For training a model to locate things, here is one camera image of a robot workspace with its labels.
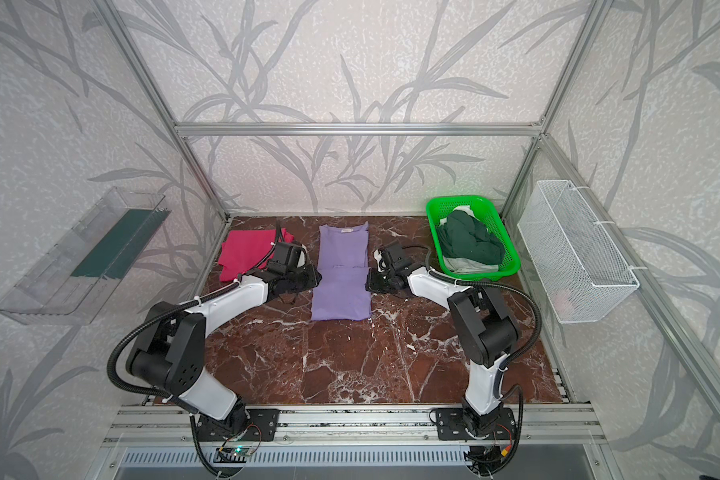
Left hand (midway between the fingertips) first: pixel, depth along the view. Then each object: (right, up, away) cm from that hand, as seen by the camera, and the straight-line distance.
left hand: (325, 267), depth 92 cm
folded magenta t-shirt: (-34, +6, +16) cm, 38 cm away
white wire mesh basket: (+60, +1, -31) cm, 67 cm away
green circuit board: (-17, -42, -22) cm, 50 cm away
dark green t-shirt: (+46, +10, +9) cm, 48 cm away
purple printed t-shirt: (+4, 0, +12) cm, 12 cm away
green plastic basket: (+40, +21, +23) cm, 51 cm away
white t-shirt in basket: (+47, 0, +10) cm, 48 cm away
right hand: (+12, -3, +2) cm, 13 cm away
